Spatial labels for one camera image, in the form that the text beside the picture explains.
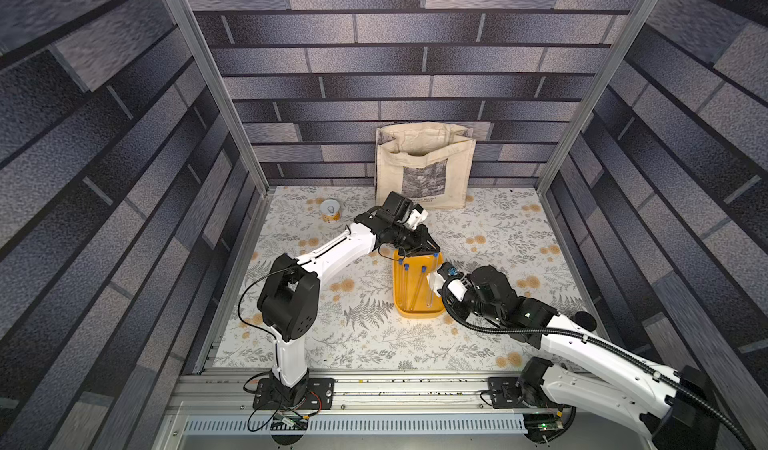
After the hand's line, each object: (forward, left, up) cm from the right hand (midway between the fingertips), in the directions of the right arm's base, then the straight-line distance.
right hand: (439, 285), depth 79 cm
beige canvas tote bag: (+38, 0, +10) cm, 39 cm away
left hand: (+8, 0, +6) cm, 10 cm away
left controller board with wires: (-31, +39, -15) cm, 52 cm away
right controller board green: (-30, -24, -14) cm, 40 cm away
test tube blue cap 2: (+7, +9, -13) cm, 17 cm away
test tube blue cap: (+9, +11, -13) cm, 19 cm away
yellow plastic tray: (+2, +6, -13) cm, 14 cm away
